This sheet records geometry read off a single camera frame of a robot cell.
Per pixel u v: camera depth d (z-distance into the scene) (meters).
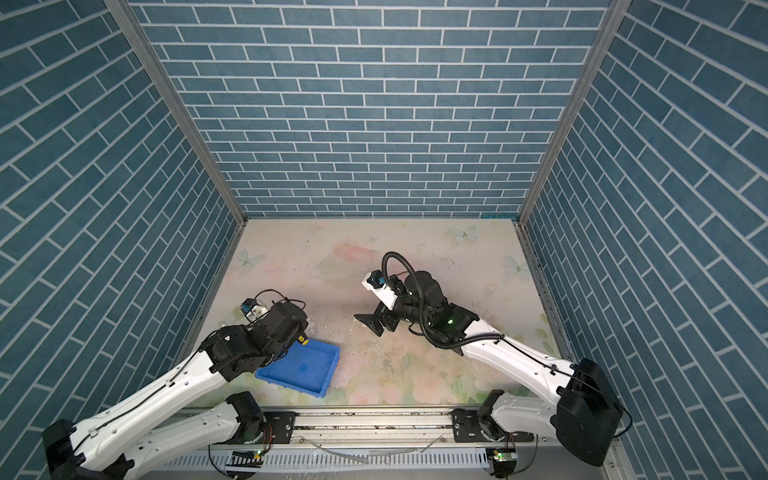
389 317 0.65
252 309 0.66
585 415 0.40
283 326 0.57
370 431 0.74
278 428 0.73
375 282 0.61
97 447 0.39
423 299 0.55
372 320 0.64
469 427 0.74
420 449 0.71
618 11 0.70
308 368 0.84
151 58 0.77
